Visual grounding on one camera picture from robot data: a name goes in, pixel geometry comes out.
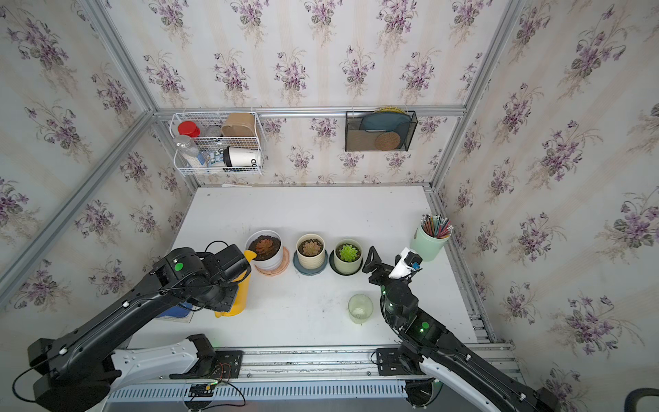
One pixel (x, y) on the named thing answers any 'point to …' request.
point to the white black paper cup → (235, 156)
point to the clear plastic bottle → (189, 144)
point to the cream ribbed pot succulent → (311, 251)
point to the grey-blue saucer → (310, 272)
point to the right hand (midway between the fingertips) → (385, 253)
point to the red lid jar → (189, 128)
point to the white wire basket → (217, 141)
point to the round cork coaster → (387, 141)
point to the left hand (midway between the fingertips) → (229, 305)
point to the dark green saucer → (332, 265)
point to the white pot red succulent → (269, 246)
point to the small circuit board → (201, 390)
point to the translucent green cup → (360, 308)
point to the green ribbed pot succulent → (347, 257)
